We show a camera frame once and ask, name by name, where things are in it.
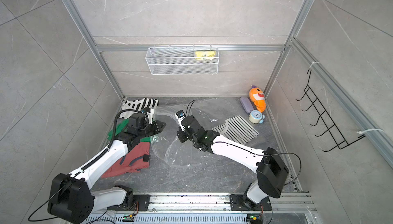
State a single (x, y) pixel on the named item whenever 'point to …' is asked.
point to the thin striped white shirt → (237, 129)
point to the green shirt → (122, 127)
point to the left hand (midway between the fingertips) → (166, 122)
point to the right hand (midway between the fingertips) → (180, 127)
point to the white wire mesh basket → (182, 61)
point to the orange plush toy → (257, 95)
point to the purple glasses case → (246, 104)
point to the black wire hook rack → (330, 126)
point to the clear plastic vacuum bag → (209, 112)
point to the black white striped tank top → (139, 105)
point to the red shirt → (136, 160)
